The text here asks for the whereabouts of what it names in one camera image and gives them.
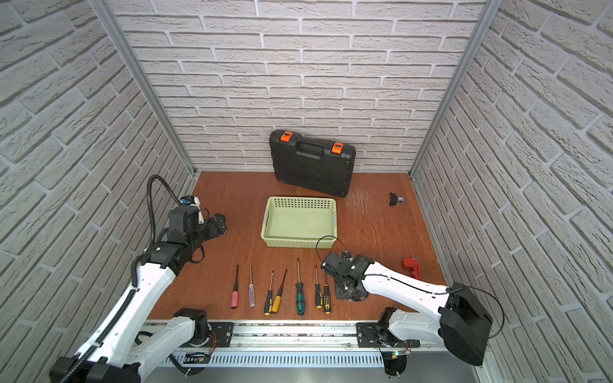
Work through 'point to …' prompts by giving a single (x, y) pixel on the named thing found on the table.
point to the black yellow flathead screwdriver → (269, 298)
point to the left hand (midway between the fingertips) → (217, 215)
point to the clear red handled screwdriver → (251, 292)
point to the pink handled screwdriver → (235, 294)
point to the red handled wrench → (412, 262)
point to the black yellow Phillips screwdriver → (319, 300)
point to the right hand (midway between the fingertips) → (350, 292)
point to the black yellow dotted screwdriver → (326, 298)
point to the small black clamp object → (395, 199)
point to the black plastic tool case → (312, 163)
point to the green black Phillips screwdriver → (300, 295)
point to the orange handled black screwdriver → (277, 299)
